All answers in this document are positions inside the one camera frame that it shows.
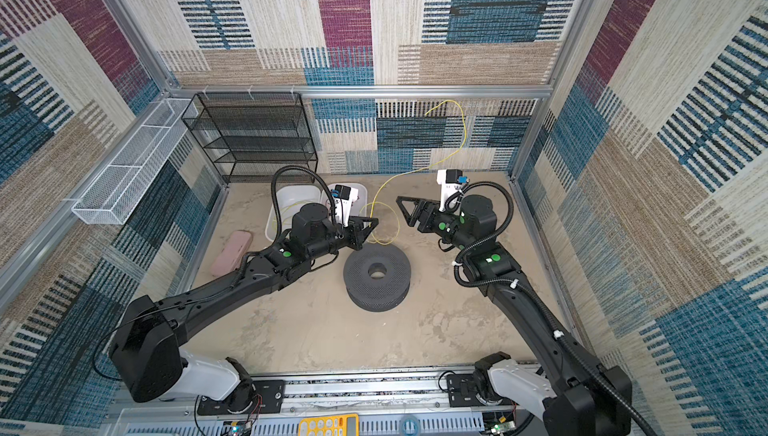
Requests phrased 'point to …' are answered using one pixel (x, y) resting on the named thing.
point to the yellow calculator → (329, 425)
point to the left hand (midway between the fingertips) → (379, 217)
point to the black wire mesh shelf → (254, 137)
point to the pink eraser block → (232, 253)
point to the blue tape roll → (410, 427)
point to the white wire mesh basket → (109, 198)
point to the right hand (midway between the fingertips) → (405, 205)
